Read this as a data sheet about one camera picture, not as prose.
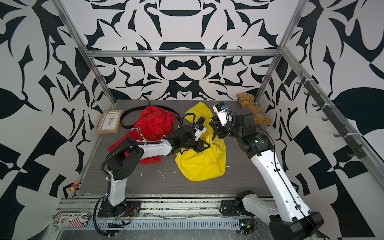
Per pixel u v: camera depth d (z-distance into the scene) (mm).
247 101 1049
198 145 779
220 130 604
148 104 1113
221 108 575
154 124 939
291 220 368
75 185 832
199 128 807
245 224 716
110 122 1059
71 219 689
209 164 830
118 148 464
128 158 500
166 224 713
